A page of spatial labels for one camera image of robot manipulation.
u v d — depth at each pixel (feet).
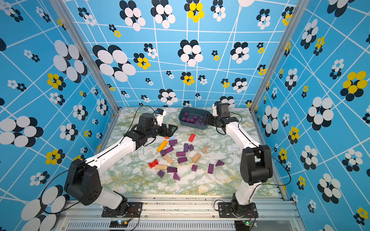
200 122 3.56
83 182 1.39
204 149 3.12
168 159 2.98
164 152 3.08
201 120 3.67
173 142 3.23
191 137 3.34
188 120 3.57
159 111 2.42
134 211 2.38
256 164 1.54
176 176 2.71
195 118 3.65
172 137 3.27
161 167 2.89
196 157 3.00
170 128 2.43
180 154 3.08
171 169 2.86
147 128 2.15
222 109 2.32
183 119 3.57
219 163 2.91
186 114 3.76
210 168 2.85
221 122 2.17
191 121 3.56
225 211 2.38
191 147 3.15
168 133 2.42
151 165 2.89
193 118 3.65
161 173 2.77
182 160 2.95
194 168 2.84
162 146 3.20
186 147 3.17
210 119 2.68
